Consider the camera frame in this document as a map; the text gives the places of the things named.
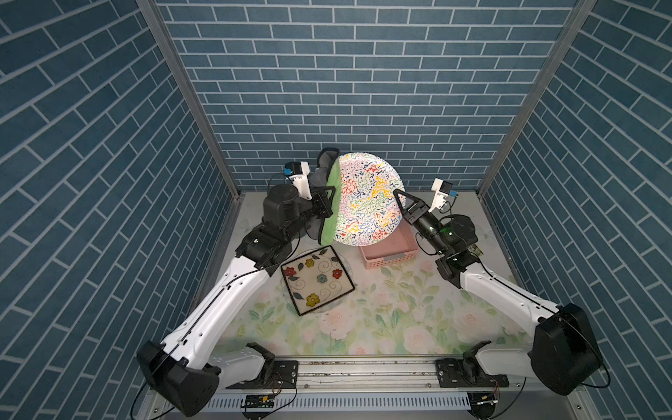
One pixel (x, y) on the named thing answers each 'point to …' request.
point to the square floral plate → (316, 279)
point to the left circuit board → (260, 401)
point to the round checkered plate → (326, 306)
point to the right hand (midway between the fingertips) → (399, 193)
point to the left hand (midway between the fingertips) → (343, 187)
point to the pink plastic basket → (401, 247)
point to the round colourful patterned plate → (367, 212)
